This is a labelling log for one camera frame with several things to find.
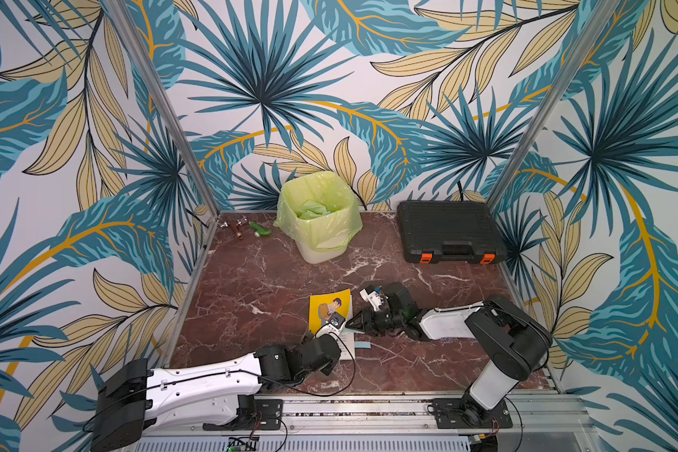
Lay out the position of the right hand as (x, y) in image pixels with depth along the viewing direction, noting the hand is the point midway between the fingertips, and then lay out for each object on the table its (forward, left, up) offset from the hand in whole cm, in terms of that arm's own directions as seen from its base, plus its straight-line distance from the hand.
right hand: (347, 326), depth 85 cm
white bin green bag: (+39, +9, +9) cm, 41 cm away
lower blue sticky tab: (-4, -4, -5) cm, 7 cm away
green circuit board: (-29, +29, -6) cm, 41 cm away
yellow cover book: (+8, +8, -3) cm, 12 cm away
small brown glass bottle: (+39, +40, -2) cm, 56 cm away
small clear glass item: (+44, +47, -2) cm, 65 cm away
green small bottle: (+39, +33, -1) cm, 51 cm away
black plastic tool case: (+35, -44, +1) cm, 56 cm away
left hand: (-7, +5, +4) cm, 9 cm away
